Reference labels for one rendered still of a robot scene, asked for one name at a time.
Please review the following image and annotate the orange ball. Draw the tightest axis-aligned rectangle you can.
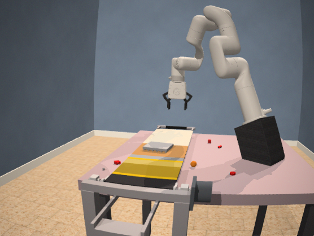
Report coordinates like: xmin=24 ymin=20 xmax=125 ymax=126
xmin=190 ymin=161 xmax=197 ymax=167

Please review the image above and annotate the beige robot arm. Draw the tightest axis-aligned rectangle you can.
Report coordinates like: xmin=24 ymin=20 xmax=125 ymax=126
xmin=169 ymin=6 xmax=272 ymax=125

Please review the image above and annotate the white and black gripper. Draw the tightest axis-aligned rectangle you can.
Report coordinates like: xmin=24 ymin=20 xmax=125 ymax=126
xmin=163 ymin=81 xmax=193 ymax=110

